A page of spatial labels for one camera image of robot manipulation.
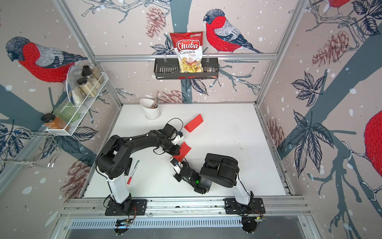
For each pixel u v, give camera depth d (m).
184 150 0.94
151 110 1.05
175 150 0.83
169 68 0.95
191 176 0.67
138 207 0.73
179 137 0.88
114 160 0.49
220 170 0.52
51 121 0.59
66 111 0.70
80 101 0.72
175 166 0.76
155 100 1.08
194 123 1.08
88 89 0.77
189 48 0.81
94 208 0.75
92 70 0.83
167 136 0.78
